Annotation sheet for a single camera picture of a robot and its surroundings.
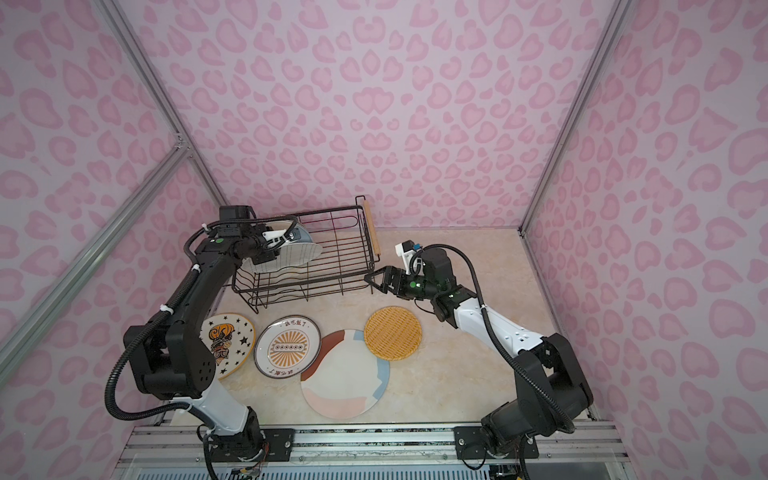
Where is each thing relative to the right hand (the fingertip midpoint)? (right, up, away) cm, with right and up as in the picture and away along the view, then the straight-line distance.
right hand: (376, 280), depth 76 cm
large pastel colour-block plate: (-8, -28, +7) cm, 31 cm away
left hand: (-32, +14, +11) cm, 36 cm away
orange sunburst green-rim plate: (-28, -21, +13) cm, 37 cm away
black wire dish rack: (-12, +8, +34) cm, 37 cm away
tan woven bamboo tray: (+4, -18, +16) cm, 24 cm away
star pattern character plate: (-43, -18, +11) cm, 48 cm away
